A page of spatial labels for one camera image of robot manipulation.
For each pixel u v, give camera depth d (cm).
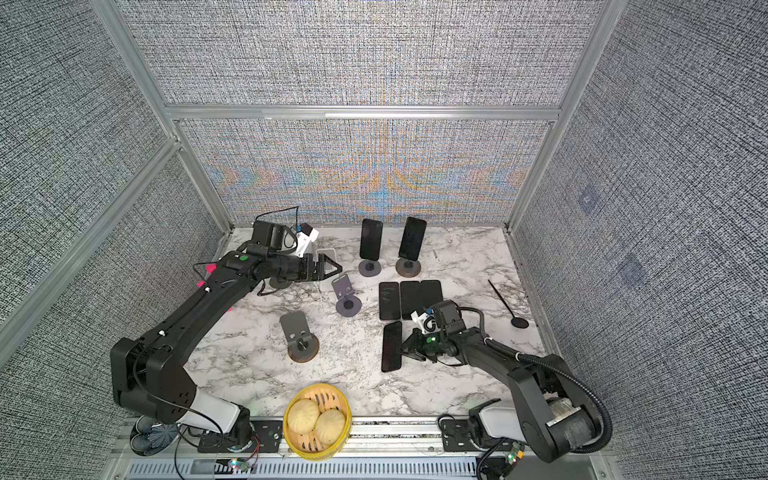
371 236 98
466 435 73
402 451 73
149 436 72
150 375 41
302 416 71
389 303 98
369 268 107
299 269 70
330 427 70
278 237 66
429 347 75
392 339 90
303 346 88
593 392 40
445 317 70
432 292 101
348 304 97
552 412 42
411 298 98
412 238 98
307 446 70
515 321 93
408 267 106
